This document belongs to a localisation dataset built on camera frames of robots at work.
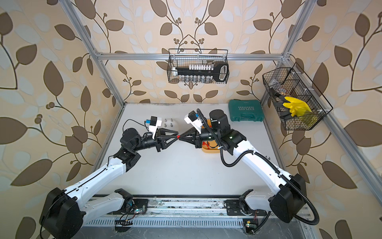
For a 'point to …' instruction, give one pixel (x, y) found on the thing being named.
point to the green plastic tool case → (248, 110)
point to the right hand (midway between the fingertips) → (180, 137)
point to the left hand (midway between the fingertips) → (175, 135)
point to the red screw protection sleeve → (178, 137)
